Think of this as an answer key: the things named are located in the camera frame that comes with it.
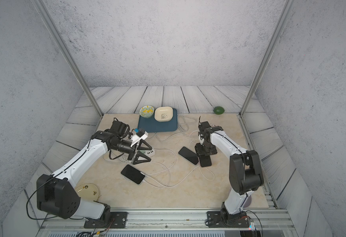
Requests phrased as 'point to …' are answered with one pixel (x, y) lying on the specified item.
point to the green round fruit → (218, 110)
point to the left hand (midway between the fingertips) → (150, 154)
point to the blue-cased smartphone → (189, 155)
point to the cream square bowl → (163, 114)
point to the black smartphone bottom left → (133, 174)
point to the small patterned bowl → (147, 111)
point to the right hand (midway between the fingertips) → (204, 153)
